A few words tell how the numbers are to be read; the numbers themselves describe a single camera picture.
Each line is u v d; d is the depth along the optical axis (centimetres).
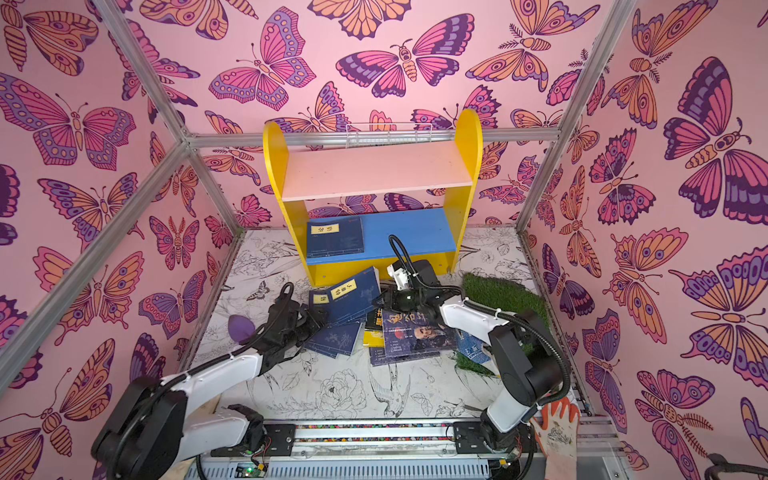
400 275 82
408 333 86
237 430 62
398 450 73
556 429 73
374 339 88
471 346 85
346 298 92
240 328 95
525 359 46
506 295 98
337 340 88
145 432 41
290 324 70
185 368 91
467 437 73
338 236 97
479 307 56
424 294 70
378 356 86
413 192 113
